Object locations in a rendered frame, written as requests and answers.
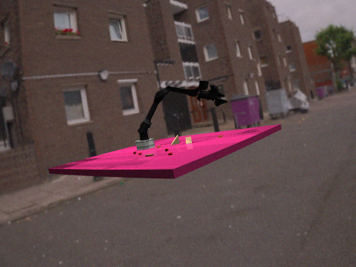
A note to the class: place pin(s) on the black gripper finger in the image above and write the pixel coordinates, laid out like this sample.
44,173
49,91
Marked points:
223,101
219,94

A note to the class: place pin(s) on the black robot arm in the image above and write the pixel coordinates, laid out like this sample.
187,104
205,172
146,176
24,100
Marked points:
159,95

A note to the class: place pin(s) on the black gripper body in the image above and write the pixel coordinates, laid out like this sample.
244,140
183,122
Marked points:
214,98

